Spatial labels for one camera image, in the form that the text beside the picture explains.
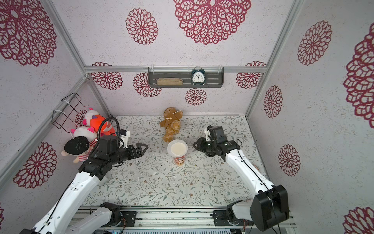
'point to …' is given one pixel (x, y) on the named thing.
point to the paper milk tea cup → (178, 161)
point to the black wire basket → (65, 115)
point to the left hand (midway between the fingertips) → (142, 149)
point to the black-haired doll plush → (79, 146)
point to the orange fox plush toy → (95, 121)
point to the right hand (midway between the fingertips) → (195, 144)
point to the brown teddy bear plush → (172, 123)
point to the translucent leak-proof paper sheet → (177, 148)
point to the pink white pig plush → (86, 130)
